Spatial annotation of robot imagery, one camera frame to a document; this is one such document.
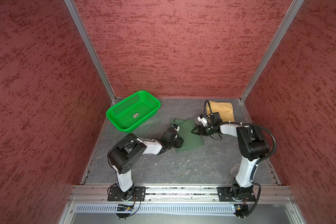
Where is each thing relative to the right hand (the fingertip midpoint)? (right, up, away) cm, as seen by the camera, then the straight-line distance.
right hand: (194, 134), depth 97 cm
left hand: (-10, -5, -4) cm, 12 cm away
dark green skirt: (-3, -4, -3) cm, 6 cm away
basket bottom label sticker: (-46, +14, +12) cm, 49 cm away
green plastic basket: (-48, +17, +14) cm, 53 cm away
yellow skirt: (+26, +17, +11) cm, 33 cm away
